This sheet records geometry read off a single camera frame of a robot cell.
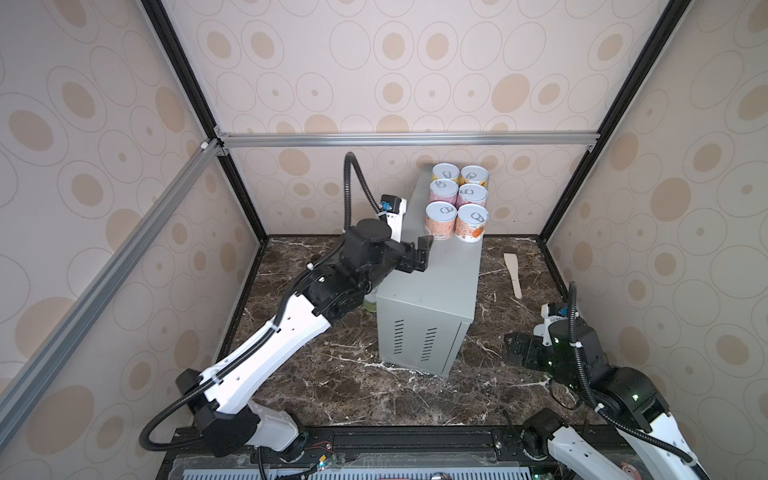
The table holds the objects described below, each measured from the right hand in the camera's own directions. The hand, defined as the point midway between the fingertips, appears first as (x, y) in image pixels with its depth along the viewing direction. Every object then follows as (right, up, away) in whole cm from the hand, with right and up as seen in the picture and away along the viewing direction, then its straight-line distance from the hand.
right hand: (523, 339), depth 70 cm
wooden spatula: (+15, +19, +43) cm, 50 cm away
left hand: (-25, +24, -9) cm, 36 cm away
